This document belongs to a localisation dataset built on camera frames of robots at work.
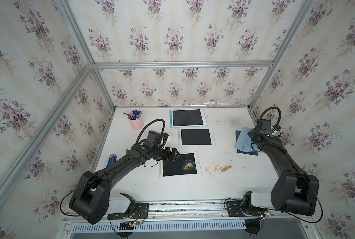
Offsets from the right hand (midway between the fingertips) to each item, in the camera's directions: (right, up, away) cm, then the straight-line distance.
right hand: (260, 137), depth 86 cm
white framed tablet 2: (-43, -17, +3) cm, 46 cm away
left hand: (-50, -10, -5) cm, 52 cm away
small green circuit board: (-68, -39, -17) cm, 80 cm away
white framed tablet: (-36, -2, +16) cm, 39 cm away
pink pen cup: (-77, +10, +12) cm, 78 cm away
